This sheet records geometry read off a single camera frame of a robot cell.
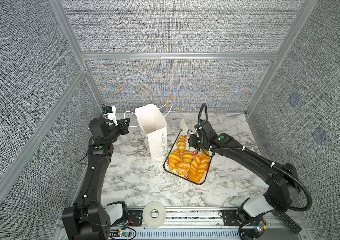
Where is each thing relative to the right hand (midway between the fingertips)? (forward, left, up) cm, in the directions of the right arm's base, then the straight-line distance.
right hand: (190, 139), depth 84 cm
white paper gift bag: (+17, +24, -1) cm, 29 cm away
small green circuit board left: (-42, +33, -17) cm, 56 cm away
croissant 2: (-5, +9, -12) cm, 16 cm away
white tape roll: (-37, +20, -17) cm, 46 cm away
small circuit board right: (-39, -30, -15) cm, 52 cm away
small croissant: (-3, +1, -14) cm, 14 cm away
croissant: (+6, +5, -12) cm, 15 cm away
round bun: (-11, +4, -13) cm, 17 cm away
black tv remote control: (-35, -44, -16) cm, 59 cm away
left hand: (+3, +32, +14) cm, 35 cm away
